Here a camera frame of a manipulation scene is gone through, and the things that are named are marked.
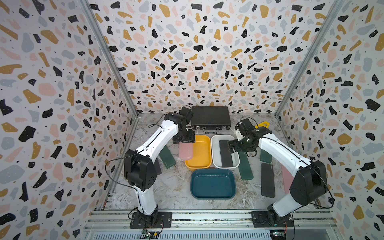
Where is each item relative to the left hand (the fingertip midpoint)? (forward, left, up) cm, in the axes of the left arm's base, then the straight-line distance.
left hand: (190, 140), depth 85 cm
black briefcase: (+33, -15, -17) cm, 40 cm away
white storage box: (-5, -16, -16) cm, 23 cm away
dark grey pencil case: (-8, +21, -17) cm, 28 cm away
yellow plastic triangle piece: (+26, -56, -17) cm, 64 cm away
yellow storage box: (0, -7, -15) cm, 17 cm away
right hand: (-3, -26, -4) cm, 27 cm away
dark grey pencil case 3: (-20, -44, -15) cm, 51 cm away
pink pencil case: (-6, +2, 0) cm, 7 cm away
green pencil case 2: (-9, -33, -16) cm, 38 cm away
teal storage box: (-20, -13, -15) cm, 28 cm away
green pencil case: (-2, +15, -15) cm, 22 cm away
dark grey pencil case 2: (0, -23, -17) cm, 29 cm away
